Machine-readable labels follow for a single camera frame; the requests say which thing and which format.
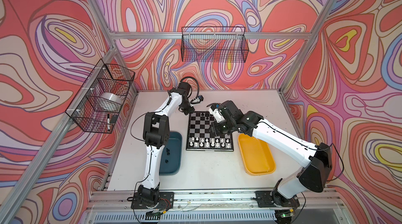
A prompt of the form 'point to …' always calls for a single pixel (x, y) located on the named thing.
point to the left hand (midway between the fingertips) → (191, 108)
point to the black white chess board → (199, 137)
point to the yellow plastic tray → (256, 155)
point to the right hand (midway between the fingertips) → (211, 134)
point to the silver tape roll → (112, 98)
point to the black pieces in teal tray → (167, 151)
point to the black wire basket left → (98, 104)
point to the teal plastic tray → (170, 159)
